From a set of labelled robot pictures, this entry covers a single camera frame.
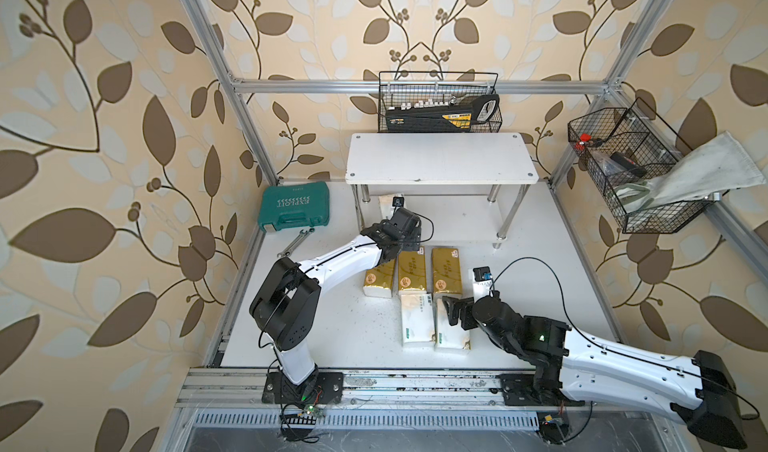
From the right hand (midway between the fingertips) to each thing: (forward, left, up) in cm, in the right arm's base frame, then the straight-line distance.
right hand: (457, 296), depth 78 cm
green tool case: (+39, +52, -6) cm, 66 cm away
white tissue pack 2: (-8, +2, -8) cm, 11 cm away
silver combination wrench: (+24, +53, -12) cm, 59 cm away
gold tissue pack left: (+10, +20, -5) cm, 23 cm away
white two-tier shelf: (+28, -11, +22) cm, 38 cm away
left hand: (+20, +13, +2) cm, 24 cm away
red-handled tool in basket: (+35, -39, +23) cm, 57 cm away
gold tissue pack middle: (+11, +11, -5) cm, 16 cm away
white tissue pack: (-3, +11, -6) cm, 13 cm away
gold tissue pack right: (+11, +1, -5) cm, 12 cm away
